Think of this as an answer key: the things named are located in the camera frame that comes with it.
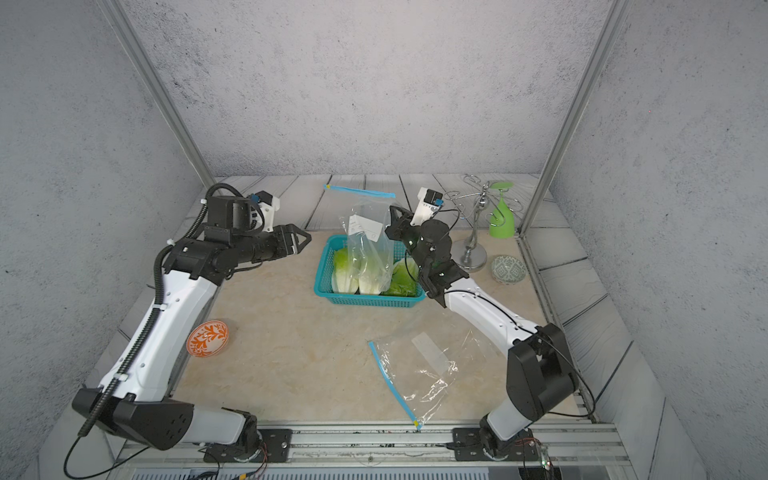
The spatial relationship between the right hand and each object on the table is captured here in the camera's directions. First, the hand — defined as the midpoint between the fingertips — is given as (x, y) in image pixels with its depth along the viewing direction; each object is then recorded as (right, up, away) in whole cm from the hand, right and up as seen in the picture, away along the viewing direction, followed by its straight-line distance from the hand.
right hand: (387, 205), depth 74 cm
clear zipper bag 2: (+9, -44, +12) cm, 47 cm away
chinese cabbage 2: (-4, -17, +24) cm, 29 cm away
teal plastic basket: (-21, -23, +22) cm, 38 cm away
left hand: (-18, -8, -3) cm, 20 cm away
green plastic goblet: (+33, -1, +13) cm, 35 cm away
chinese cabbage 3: (+5, -20, +20) cm, 29 cm away
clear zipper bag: (-7, -1, +9) cm, 11 cm away
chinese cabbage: (-14, -19, +23) cm, 33 cm away
